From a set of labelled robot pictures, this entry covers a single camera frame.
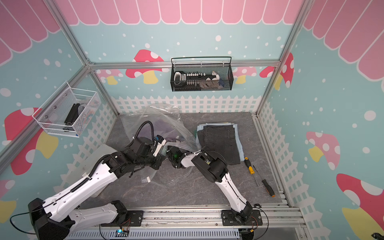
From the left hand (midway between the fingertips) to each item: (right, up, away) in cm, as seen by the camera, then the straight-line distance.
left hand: (163, 160), depth 75 cm
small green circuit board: (-21, -35, -2) cm, 41 cm away
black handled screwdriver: (+57, -18, +7) cm, 60 cm away
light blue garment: (+42, +11, +18) cm, 47 cm away
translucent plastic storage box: (-42, -5, +4) cm, 43 cm away
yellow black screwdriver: (+49, -6, +17) cm, 52 cm away
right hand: (-6, +5, +24) cm, 25 cm away
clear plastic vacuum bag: (-25, +20, +31) cm, 45 cm away
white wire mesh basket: (-46, +25, -2) cm, 52 cm away
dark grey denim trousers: (+31, +9, +14) cm, 35 cm away
